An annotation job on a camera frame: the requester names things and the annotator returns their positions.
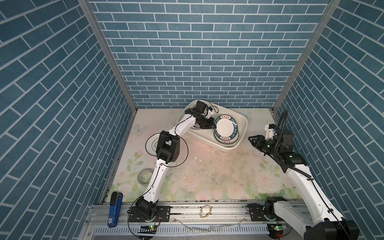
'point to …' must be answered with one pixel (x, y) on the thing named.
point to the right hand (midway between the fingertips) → (249, 136)
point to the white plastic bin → (207, 136)
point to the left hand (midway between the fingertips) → (216, 126)
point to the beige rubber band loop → (208, 214)
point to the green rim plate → (227, 127)
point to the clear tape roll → (144, 176)
